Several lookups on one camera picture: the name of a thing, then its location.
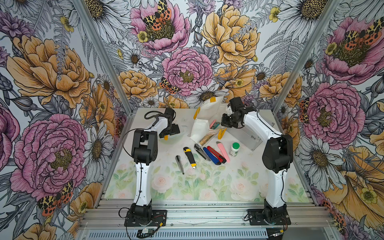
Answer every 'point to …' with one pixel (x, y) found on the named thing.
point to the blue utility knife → (213, 158)
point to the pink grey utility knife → (213, 123)
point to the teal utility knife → (216, 125)
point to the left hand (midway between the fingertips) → (170, 136)
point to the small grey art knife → (178, 158)
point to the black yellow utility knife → (188, 152)
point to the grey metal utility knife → (199, 149)
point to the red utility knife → (216, 155)
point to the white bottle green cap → (234, 149)
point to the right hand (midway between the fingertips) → (222, 126)
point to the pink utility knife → (223, 151)
